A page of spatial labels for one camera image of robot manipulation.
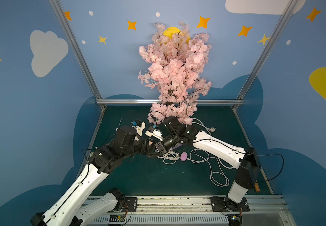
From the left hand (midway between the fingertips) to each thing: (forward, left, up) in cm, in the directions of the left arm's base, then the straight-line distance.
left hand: (152, 140), depth 67 cm
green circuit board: (-30, +18, -31) cm, 47 cm away
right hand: (-4, +1, -5) cm, 6 cm away
